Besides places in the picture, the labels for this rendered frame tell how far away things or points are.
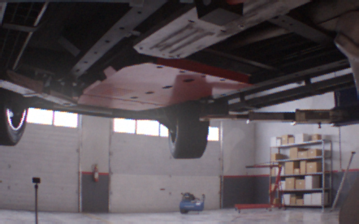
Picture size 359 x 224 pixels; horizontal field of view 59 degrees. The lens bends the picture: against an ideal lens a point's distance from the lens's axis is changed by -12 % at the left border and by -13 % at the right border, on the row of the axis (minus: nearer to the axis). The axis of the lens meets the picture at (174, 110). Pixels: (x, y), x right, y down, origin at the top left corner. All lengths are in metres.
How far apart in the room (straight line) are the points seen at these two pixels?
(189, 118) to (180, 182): 9.12
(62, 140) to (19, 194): 2.05
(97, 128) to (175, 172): 3.01
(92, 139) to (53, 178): 1.71
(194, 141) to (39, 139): 7.58
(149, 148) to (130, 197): 1.69
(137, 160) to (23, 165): 3.63
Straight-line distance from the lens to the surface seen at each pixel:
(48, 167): 10.17
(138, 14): 1.25
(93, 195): 10.52
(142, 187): 11.22
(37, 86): 1.81
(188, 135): 2.91
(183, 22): 1.26
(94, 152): 10.53
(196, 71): 1.77
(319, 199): 11.48
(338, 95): 2.80
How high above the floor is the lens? 1.08
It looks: 11 degrees up
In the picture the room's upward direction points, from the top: 1 degrees clockwise
